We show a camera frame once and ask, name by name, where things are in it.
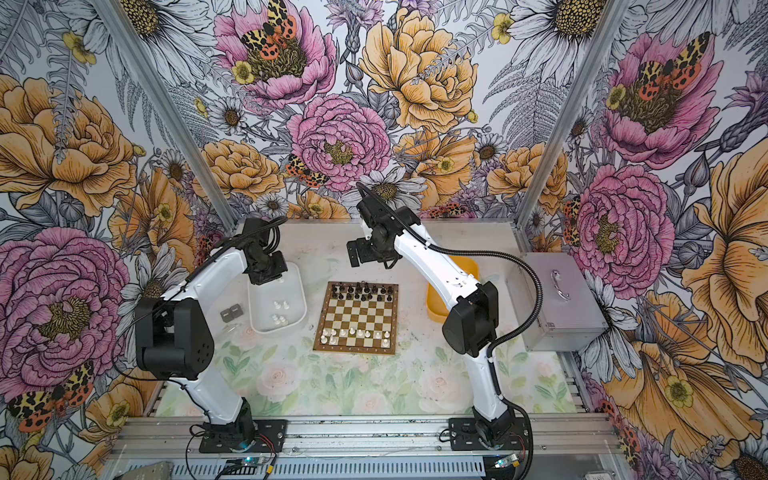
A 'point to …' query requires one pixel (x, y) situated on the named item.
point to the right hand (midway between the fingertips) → (370, 265)
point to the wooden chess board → (359, 317)
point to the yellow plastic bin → (437, 309)
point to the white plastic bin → (280, 302)
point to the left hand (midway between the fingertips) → (279, 280)
